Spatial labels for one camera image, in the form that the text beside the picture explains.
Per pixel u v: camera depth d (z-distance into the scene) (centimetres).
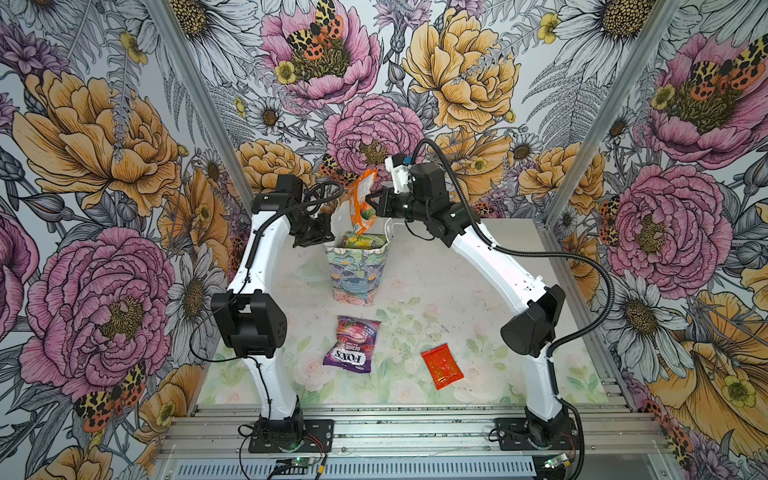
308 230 73
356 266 83
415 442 74
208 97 87
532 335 51
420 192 62
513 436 74
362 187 78
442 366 85
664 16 72
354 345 87
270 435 68
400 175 69
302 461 71
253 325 50
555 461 72
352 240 94
